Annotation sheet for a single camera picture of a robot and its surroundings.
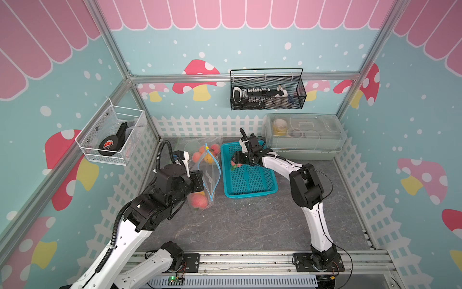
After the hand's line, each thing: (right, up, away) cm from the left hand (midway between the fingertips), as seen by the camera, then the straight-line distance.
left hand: (203, 176), depth 67 cm
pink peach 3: (-9, +11, +43) cm, 45 cm away
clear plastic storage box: (+55, +18, +33) cm, 67 cm away
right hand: (+12, +6, +33) cm, 36 cm away
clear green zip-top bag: (-16, +15, +50) cm, 55 cm away
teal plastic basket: (+18, -6, +33) cm, 38 cm away
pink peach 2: (+13, +2, +30) cm, 33 cm away
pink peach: (-4, -13, +12) cm, 18 cm away
